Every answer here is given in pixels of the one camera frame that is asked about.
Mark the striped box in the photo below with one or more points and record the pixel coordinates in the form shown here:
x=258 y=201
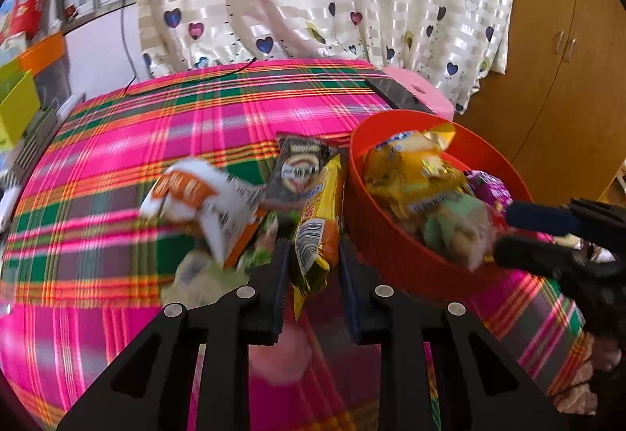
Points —
x=36 y=142

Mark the pink plastic stool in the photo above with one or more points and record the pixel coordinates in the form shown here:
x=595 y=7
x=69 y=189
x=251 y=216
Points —
x=425 y=91

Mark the white orange snack packet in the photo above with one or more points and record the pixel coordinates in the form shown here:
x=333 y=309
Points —
x=195 y=189

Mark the beige cloth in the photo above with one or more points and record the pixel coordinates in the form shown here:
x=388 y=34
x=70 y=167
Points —
x=577 y=387

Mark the lime green cardboard box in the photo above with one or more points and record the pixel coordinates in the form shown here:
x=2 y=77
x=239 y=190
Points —
x=17 y=108

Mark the green snack packet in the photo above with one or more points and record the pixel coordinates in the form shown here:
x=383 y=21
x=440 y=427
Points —
x=210 y=274

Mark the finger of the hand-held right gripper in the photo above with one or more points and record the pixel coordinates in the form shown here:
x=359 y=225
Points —
x=533 y=252
x=538 y=217

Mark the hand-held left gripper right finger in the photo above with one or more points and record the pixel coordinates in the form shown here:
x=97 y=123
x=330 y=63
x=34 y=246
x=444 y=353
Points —
x=351 y=289

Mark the dark brown snack packet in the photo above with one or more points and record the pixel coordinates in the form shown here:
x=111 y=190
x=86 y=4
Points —
x=298 y=171

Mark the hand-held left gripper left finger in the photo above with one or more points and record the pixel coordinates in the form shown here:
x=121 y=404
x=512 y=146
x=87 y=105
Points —
x=279 y=289

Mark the pink jelly cup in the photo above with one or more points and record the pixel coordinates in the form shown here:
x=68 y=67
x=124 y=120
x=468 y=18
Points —
x=281 y=355

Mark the orange box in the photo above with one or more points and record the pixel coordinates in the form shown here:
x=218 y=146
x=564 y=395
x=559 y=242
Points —
x=44 y=52

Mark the long yellow orange snack packet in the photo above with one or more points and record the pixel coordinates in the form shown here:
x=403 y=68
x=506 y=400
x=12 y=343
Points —
x=313 y=235

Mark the purple snack packet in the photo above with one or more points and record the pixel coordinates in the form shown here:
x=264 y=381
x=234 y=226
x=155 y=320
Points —
x=489 y=189

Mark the red round basket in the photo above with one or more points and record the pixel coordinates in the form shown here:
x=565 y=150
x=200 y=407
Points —
x=391 y=259

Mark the yellow chip packet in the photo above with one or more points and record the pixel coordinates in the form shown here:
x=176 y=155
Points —
x=396 y=162

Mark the black phone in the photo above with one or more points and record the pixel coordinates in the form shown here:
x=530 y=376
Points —
x=398 y=93

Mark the wooden cabinet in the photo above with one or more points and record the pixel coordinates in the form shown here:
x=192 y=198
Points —
x=562 y=69

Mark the yellow packets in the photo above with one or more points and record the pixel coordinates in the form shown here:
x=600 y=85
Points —
x=455 y=235

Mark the gold snack packet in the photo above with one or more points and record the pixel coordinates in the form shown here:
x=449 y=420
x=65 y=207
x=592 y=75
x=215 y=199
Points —
x=430 y=196

